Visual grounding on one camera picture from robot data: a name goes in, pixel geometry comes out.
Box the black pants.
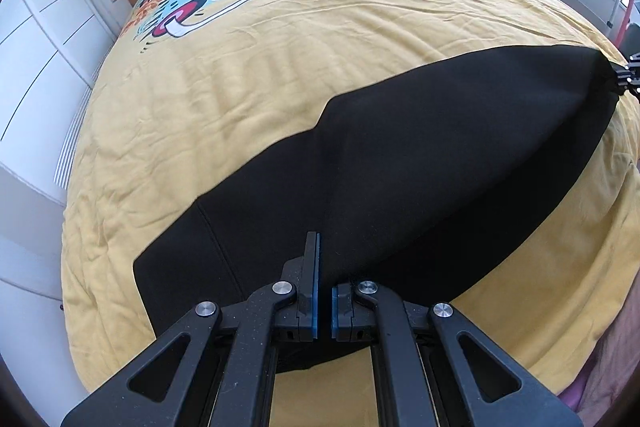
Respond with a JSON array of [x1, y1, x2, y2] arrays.
[[134, 46, 618, 334]]

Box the yellow dinosaur bed cover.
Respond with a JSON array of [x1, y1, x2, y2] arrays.
[[62, 0, 639, 426]]

